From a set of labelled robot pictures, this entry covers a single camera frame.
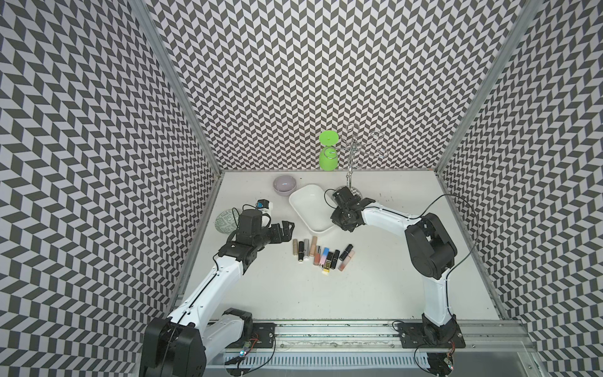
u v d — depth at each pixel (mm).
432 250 525
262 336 721
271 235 720
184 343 379
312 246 913
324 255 888
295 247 927
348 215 720
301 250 909
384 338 750
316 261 880
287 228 737
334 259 887
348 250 909
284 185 1089
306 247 910
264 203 728
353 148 827
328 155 929
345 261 884
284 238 735
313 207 1054
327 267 852
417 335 734
